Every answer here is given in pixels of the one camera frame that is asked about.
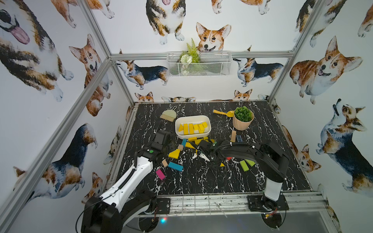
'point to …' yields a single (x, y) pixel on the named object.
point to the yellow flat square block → (175, 154)
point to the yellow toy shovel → (229, 113)
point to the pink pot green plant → (243, 118)
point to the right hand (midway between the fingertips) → (214, 163)
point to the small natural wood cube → (180, 147)
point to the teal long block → (175, 166)
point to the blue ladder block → (239, 139)
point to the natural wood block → (164, 163)
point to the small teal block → (184, 142)
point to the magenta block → (160, 174)
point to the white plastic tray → (192, 119)
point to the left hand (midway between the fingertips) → (172, 141)
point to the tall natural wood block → (233, 136)
